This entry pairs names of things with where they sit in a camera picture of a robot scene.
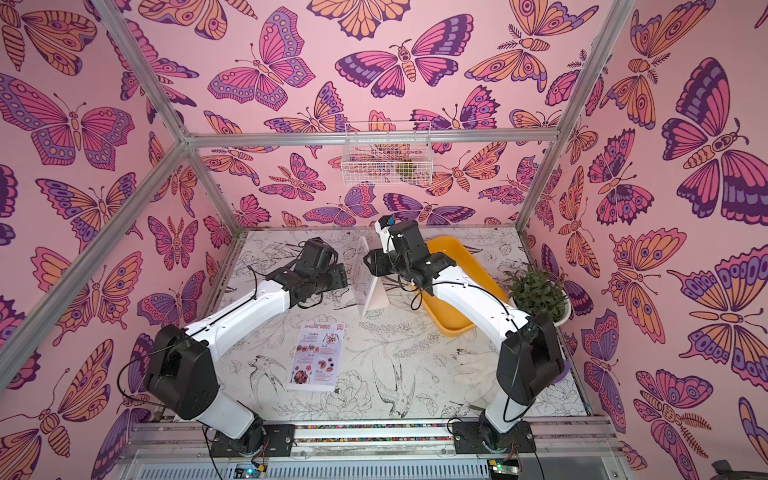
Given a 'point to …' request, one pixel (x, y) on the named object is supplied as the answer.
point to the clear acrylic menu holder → (370, 293)
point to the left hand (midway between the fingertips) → (342, 273)
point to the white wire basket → (387, 153)
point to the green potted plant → (535, 293)
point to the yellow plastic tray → (445, 320)
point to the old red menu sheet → (314, 357)
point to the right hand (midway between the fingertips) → (373, 254)
